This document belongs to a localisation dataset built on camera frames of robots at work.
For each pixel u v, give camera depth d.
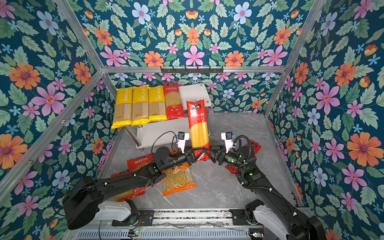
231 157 0.63
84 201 0.41
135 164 0.87
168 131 0.57
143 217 0.74
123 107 0.73
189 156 0.62
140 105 0.75
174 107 0.72
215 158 0.63
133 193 0.77
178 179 0.84
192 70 0.93
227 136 0.64
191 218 0.75
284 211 0.44
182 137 0.63
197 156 0.66
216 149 0.63
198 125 0.65
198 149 0.66
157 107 0.73
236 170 0.60
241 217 0.74
